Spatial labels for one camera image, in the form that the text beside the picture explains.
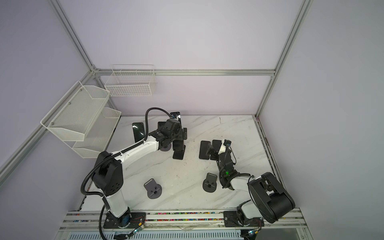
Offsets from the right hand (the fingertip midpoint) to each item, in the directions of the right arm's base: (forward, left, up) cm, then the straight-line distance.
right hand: (214, 144), depth 88 cm
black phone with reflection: (+15, +35, +1) cm, 38 cm away
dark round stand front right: (-21, +4, -8) cm, 23 cm away
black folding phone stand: (0, +23, -13) cm, 26 cm away
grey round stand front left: (-25, +33, -7) cm, 42 cm away
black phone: (+8, +6, -15) cm, 18 cm away
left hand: (+7, +22, +4) cm, 23 cm away
